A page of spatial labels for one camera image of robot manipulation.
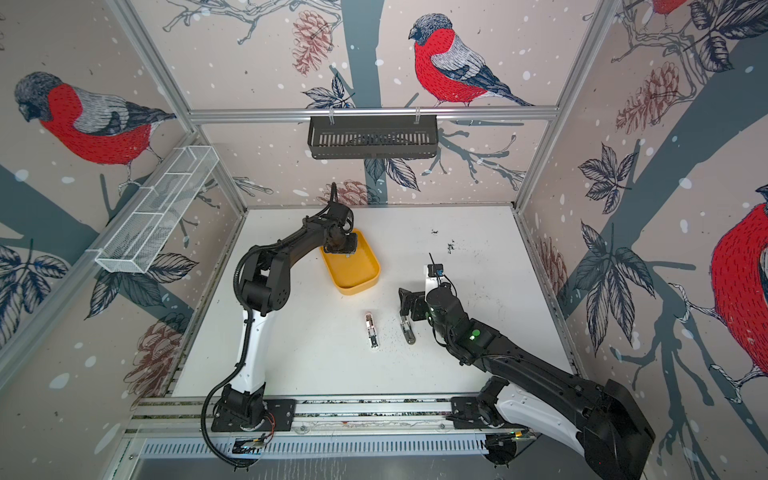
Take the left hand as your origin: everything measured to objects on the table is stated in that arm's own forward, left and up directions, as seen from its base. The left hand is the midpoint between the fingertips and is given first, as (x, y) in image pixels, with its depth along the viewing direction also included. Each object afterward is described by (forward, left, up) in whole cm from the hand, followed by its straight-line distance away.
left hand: (353, 246), depth 105 cm
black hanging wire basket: (+32, -17, +25) cm, 44 cm away
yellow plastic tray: (-12, -2, +2) cm, 13 cm away
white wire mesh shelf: (-10, +50, +27) cm, 57 cm away
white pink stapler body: (-31, -8, -1) cm, 32 cm away
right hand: (-25, -19, +12) cm, 34 cm away
